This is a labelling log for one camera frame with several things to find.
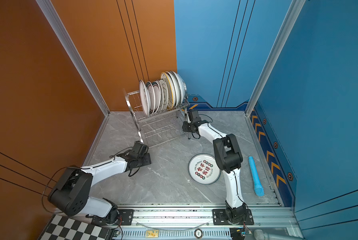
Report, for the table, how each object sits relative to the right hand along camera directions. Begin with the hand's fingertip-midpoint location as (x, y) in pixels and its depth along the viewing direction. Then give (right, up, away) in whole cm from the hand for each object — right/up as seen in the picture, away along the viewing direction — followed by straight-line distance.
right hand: (184, 126), depth 102 cm
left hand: (-22, -19, -10) cm, 31 cm away
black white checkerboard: (-56, -46, -34) cm, 80 cm away
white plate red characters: (+12, -26, -13) cm, 31 cm away
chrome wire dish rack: (-18, -1, +5) cm, 19 cm away
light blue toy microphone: (+40, -34, -23) cm, 58 cm away
